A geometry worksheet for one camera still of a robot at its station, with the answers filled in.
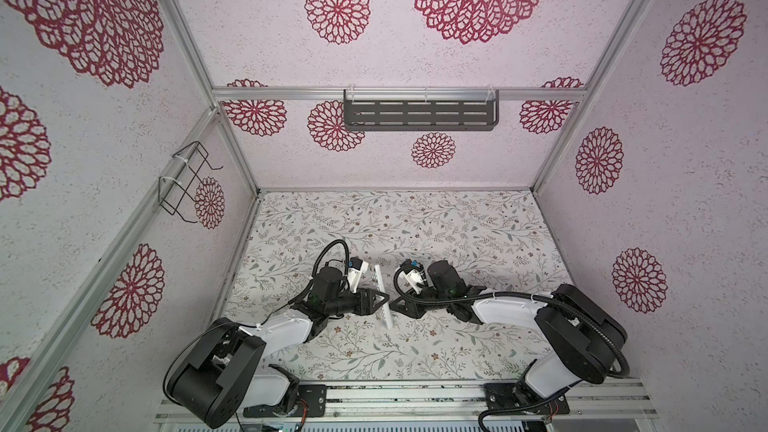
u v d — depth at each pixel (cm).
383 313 81
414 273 78
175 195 76
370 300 76
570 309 44
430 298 74
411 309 75
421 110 100
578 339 45
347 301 74
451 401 75
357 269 78
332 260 81
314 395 75
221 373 42
